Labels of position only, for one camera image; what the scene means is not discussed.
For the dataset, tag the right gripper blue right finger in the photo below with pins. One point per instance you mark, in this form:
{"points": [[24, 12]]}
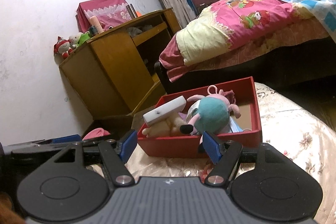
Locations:
{"points": [[213, 146]]}

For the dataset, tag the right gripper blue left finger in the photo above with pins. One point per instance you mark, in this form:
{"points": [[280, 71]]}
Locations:
{"points": [[126, 145]]}

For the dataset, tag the blue face mask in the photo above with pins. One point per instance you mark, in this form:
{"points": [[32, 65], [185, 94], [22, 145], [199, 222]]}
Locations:
{"points": [[233, 126]]}

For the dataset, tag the teal round plush toy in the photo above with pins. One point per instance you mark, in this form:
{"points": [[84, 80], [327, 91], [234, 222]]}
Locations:
{"points": [[208, 114]]}

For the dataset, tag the cream plush bear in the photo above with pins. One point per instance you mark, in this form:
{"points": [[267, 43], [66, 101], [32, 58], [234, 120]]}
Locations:
{"points": [[168, 127]]}

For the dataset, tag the white foam block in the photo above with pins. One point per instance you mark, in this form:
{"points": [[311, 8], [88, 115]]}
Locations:
{"points": [[164, 111]]}

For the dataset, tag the pink pig plush toy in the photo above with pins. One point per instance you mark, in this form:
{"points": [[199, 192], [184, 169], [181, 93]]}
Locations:
{"points": [[227, 97]]}

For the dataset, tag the red cardboard box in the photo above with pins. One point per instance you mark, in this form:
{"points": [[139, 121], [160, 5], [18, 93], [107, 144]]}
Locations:
{"points": [[188, 146]]}

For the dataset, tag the pink lidded plastic tumbler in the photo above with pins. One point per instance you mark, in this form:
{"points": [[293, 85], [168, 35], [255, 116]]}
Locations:
{"points": [[96, 133]]}

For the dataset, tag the wooden desk cabinet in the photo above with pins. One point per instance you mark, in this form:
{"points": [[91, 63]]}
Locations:
{"points": [[113, 73]]}

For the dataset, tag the floral tablecloth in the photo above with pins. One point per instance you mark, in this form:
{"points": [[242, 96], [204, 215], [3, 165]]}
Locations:
{"points": [[287, 126]]}

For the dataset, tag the white and green plush toy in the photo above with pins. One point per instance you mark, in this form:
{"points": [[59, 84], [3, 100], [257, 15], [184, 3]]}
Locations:
{"points": [[79, 39]]}

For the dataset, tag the red santa plush doll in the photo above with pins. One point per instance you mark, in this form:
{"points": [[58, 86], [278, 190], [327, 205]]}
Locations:
{"points": [[63, 48]]}

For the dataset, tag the pink floral quilt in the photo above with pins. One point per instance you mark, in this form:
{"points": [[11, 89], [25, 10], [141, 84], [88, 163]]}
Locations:
{"points": [[227, 34]]}

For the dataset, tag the pink cylinder bottle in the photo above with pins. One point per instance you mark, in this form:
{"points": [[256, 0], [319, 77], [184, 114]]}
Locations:
{"points": [[95, 22]]}

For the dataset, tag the steel thermos bottle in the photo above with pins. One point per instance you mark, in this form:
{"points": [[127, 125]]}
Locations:
{"points": [[131, 11]]}

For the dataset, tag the pink lace covered box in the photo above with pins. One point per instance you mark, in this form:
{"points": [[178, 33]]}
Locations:
{"points": [[110, 13]]}

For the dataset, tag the dark bed frame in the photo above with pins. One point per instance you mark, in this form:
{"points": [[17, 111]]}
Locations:
{"points": [[307, 70]]}

